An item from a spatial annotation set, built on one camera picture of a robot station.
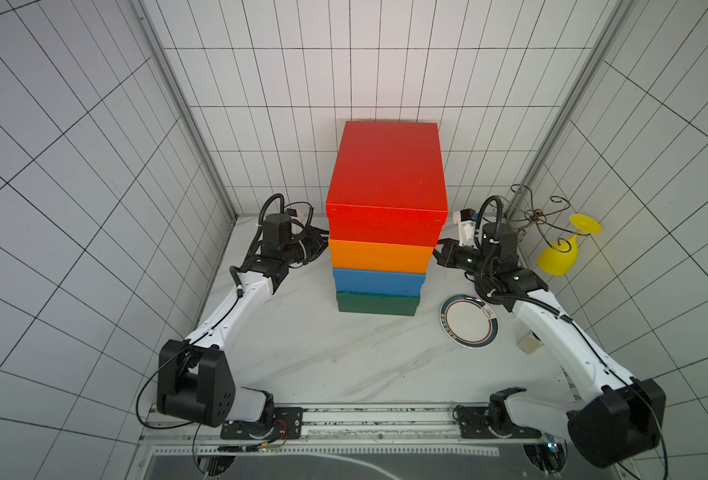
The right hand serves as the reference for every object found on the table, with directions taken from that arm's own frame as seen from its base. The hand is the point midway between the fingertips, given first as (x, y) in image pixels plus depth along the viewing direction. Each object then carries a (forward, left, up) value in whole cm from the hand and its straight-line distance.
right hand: (428, 239), depth 76 cm
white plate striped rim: (-9, -16, -28) cm, 33 cm away
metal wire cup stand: (+7, -28, +3) cm, 29 cm away
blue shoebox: (-9, +13, -7) cm, 17 cm away
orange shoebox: (-7, +12, 0) cm, 14 cm away
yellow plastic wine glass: (+1, -37, -6) cm, 37 cm away
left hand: (+1, +25, -3) cm, 25 cm away
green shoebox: (-9, +12, -19) cm, 25 cm away
